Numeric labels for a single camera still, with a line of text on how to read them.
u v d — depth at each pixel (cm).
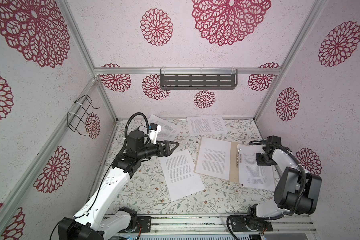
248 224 70
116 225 54
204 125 117
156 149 63
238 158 97
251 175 91
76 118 75
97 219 39
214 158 98
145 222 75
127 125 53
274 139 73
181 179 90
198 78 96
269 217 58
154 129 64
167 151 61
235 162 96
